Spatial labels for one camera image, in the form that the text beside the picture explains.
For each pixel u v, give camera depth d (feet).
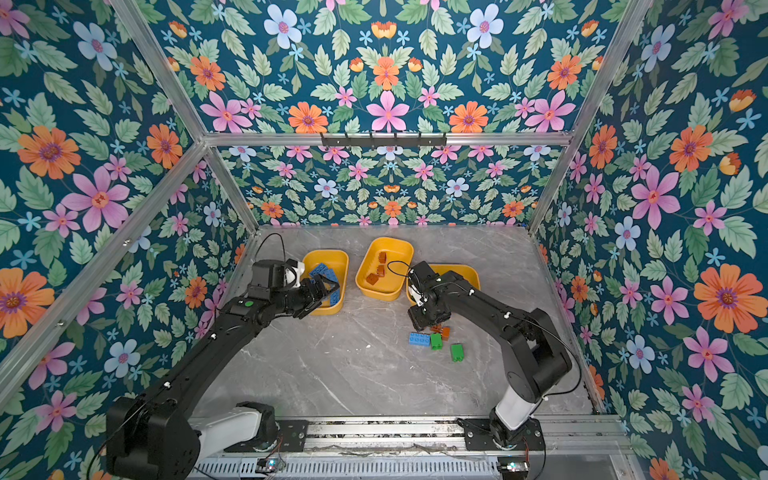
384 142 3.01
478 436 2.41
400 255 3.63
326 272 3.42
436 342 2.84
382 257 3.60
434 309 2.43
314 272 3.36
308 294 2.34
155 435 1.26
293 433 2.43
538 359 1.49
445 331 2.96
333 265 3.53
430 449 2.36
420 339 2.90
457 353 2.83
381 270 3.47
